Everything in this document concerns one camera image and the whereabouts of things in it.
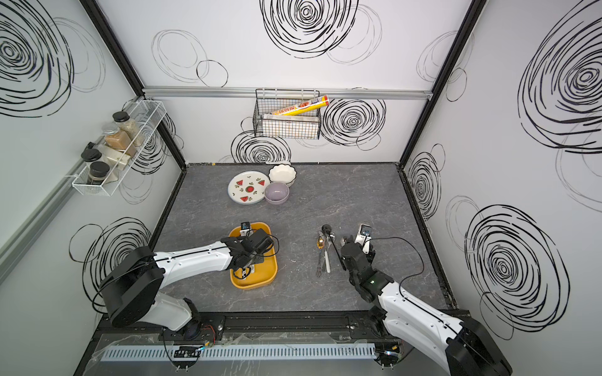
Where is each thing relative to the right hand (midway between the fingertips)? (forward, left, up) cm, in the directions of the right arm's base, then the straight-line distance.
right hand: (356, 239), depth 84 cm
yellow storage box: (-12, +32, -5) cm, 35 cm away
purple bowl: (+25, +32, -6) cm, 41 cm away
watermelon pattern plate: (+30, +47, -8) cm, 56 cm away
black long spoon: (+8, +10, -9) cm, 16 cm away
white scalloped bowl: (+39, +31, -7) cm, 51 cm away
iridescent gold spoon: (+1, +13, -8) cm, 15 cm away
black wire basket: (+34, +20, +25) cm, 47 cm away
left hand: (-4, +37, -7) cm, 38 cm away
